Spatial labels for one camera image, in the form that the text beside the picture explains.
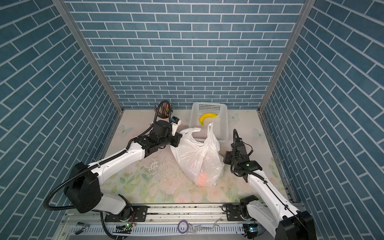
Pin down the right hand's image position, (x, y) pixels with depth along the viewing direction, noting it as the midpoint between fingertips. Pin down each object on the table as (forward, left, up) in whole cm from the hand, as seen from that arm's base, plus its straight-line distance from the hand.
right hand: (226, 152), depth 85 cm
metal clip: (-40, +67, -8) cm, 78 cm away
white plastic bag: (-8, +14, +1) cm, 16 cm away
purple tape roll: (-36, +20, -11) cm, 42 cm away
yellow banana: (+36, +13, -8) cm, 39 cm away
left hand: (+5, +25, +8) cm, 27 cm away
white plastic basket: (+31, +2, -9) cm, 32 cm away
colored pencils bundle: (+28, +42, +4) cm, 51 cm away
